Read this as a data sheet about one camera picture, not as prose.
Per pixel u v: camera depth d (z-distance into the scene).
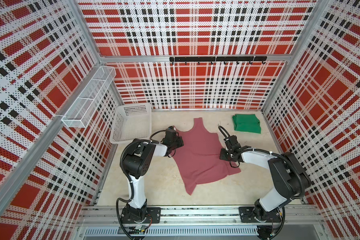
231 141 0.75
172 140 0.84
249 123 1.10
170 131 0.82
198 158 0.91
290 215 0.76
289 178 0.46
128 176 0.54
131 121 1.08
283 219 0.70
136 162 0.52
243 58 0.91
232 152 0.71
